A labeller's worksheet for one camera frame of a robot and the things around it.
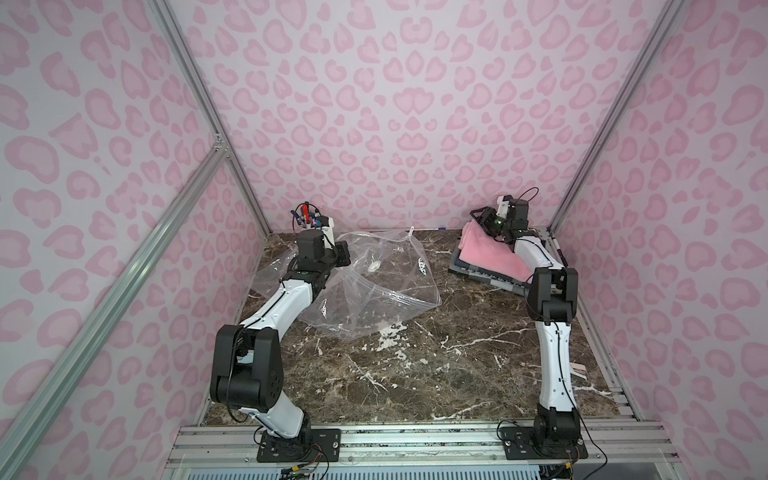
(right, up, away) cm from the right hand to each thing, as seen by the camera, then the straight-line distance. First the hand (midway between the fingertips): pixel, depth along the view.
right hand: (470, 210), depth 108 cm
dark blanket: (-4, -19, -7) cm, 21 cm away
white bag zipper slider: (-22, -9, -20) cm, 31 cm away
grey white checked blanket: (+8, -25, -6) cm, 27 cm away
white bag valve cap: (-34, -20, -11) cm, 41 cm away
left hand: (-41, -11, -19) cm, 47 cm away
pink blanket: (+2, -14, -8) cm, 16 cm away
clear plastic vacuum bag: (-29, -23, -1) cm, 37 cm away
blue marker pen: (-62, -3, -2) cm, 62 cm away
